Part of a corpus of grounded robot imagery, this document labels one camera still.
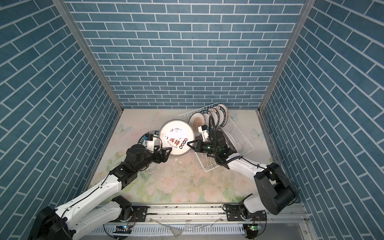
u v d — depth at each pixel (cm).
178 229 70
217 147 65
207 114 102
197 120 103
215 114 102
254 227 71
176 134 79
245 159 56
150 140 69
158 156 69
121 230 72
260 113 125
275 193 43
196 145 75
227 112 100
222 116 102
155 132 104
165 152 72
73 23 76
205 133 77
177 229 71
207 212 75
